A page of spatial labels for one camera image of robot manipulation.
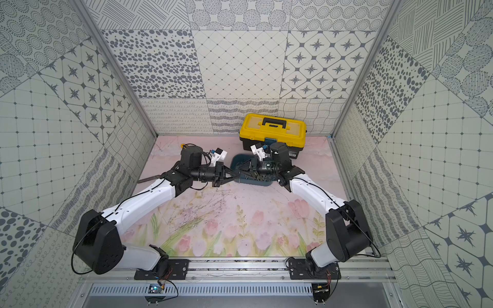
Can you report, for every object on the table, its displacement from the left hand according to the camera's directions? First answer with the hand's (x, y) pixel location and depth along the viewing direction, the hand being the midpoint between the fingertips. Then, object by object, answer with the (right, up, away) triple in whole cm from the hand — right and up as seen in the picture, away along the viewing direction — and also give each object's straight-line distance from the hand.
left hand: (239, 172), depth 71 cm
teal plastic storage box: (+3, -2, +1) cm, 4 cm away
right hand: (-1, 0, +4) cm, 4 cm away
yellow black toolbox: (+14, +20, +31) cm, 39 cm away
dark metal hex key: (-54, -7, +30) cm, 62 cm away
